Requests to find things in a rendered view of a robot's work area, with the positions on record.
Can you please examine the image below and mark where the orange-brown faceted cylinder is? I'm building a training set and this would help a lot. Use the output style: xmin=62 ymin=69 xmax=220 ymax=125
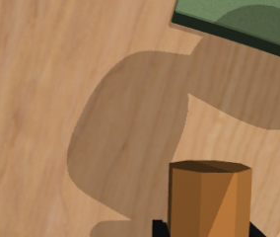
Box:
xmin=168 ymin=160 xmax=252 ymax=237

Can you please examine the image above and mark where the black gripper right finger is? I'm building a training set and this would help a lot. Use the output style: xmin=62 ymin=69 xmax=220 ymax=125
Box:
xmin=248 ymin=222 xmax=266 ymax=237

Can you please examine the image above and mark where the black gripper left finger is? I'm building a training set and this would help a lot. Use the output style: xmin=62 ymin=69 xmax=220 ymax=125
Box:
xmin=152 ymin=219 xmax=170 ymax=237

